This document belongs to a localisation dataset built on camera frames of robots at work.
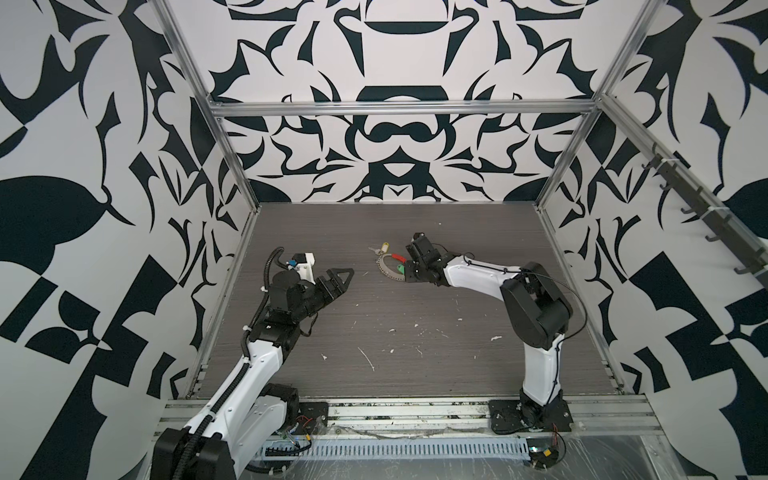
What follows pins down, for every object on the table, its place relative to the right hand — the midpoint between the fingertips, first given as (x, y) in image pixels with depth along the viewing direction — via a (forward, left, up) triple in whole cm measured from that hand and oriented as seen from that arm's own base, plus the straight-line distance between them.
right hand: (410, 268), depth 97 cm
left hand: (-11, +17, +16) cm, 26 cm away
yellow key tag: (+12, +8, -4) cm, 15 cm away
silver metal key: (+9, +11, -3) cm, 15 cm away
